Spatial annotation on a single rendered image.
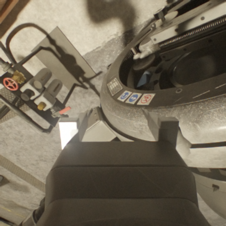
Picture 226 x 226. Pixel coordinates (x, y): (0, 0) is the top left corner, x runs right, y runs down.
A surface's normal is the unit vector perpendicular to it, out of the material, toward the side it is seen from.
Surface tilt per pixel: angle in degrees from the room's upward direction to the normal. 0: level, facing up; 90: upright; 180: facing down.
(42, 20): 0
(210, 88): 90
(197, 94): 90
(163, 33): 24
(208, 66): 3
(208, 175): 90
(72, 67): 0
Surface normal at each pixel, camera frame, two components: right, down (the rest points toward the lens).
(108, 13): -0.12, 0.65
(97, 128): 0.20, 0.46
